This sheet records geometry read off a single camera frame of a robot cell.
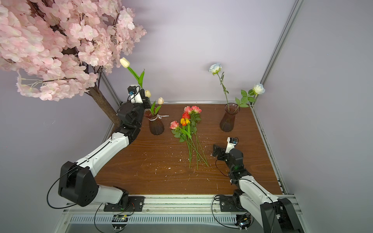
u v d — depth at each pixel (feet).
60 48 1.49
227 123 3.21
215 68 2.79
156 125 3.13
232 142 2.46
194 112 3.58
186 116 3.50
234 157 2.11
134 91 2.01
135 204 2.39
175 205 2.43
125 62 2.04
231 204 2.38
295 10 2.34
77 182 1.36
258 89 2.61
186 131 3.23
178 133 3.29
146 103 2.24
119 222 2.36
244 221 2.29
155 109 2.92
